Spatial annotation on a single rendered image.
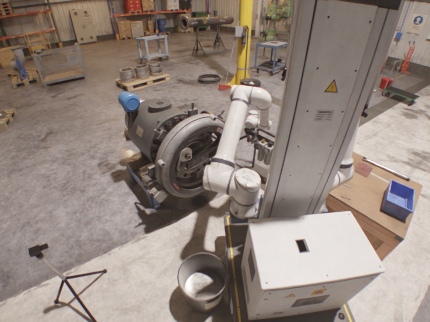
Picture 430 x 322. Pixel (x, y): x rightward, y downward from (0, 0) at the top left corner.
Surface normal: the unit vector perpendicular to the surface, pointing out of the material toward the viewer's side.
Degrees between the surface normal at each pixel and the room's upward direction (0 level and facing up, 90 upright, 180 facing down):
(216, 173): 38
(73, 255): 0
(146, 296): 0
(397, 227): 0
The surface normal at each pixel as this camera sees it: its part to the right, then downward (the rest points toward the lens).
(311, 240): 0.00, -0.79
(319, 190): 0.06, 0.61
